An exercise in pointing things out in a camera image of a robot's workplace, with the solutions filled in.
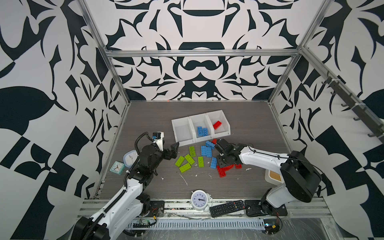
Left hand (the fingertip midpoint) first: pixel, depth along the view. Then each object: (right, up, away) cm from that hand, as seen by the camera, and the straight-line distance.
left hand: (171, 139), depth 80 cm
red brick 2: (+38, -16, +7) cm, 42 cm away
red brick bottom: (+28, -18, +5) cm, 34 cm away
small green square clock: (-31, -16, +5) cm, 35 cm away
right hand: (+28, -13, +8) cm, 32 cm away
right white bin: (+33, +3, +23) cm, 41 cm away
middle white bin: (+18, +10, +25) cm, 32 cm away
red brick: (+28, +7, +24) cm, 38 cm away
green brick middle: (+10, -13, +9) cm, 18 cm away
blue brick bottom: (+20, +2, +20) cm, 28 cm away
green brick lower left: (+7, -17, +6) cm, 19 cm away
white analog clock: (+15, -29, -6) cm, 33 cm away
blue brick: (+16, +2, +22) cm, 27 cm away
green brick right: (+16, -14, +10) cm, 24 cm away
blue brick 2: (+24, -14, +7) cm, 28 cm away
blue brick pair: (+20, -9, +13) cm, 25 cm away
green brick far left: (+4, -14, +9) cm, 17 cm away
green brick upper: (+11, -9, +13) cm, 20 cm away
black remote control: (+25, -32, -8) cm, 41 cm away
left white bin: (+6, +3, +19) cm, 20 cm away
